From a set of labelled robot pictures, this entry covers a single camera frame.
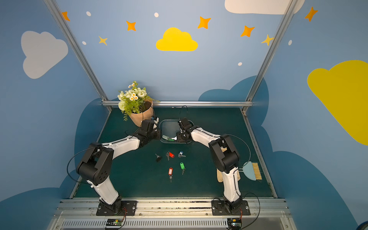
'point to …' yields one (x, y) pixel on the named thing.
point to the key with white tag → (165, 137)
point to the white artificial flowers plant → (130, 100)
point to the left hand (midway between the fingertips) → (160, 129)
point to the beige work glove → (220, 174)
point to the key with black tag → (158, 158)
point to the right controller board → (234, 224)
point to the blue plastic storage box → (170, 128)
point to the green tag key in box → (170, 139)
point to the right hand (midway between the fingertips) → (182, 136)
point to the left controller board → (114, 222)
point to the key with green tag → (183, 167)
